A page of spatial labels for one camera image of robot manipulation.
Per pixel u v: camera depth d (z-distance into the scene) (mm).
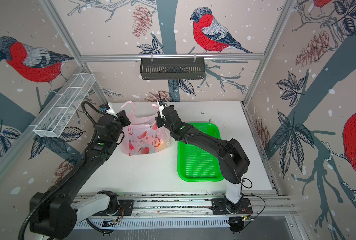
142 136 820
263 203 677
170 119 613
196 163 878
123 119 689
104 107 646
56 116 737
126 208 728
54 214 389
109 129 584
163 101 698
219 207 728
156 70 1069
